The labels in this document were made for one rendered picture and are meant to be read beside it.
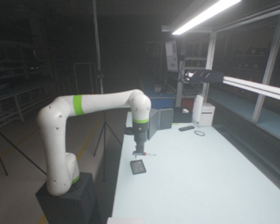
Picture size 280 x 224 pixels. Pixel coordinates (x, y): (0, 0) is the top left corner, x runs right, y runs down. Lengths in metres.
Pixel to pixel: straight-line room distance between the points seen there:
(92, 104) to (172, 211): 0.66
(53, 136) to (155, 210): 0.57
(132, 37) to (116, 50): 1.65
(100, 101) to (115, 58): 11.68
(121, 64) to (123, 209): 11.96
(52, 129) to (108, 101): 0.31
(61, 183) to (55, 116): 0.38
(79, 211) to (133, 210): 0.54
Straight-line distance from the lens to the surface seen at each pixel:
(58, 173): 0.86
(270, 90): 0.96
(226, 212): 0.85
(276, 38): 2.02
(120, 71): 12.43
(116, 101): 0.79
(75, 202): 1.15
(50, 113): 0.69
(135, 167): 0.94
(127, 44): 12.39
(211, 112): 1.53
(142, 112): 0.69
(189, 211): 0.79
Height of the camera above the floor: 1.64
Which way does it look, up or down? 21 degrees down
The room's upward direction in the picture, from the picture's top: straight up
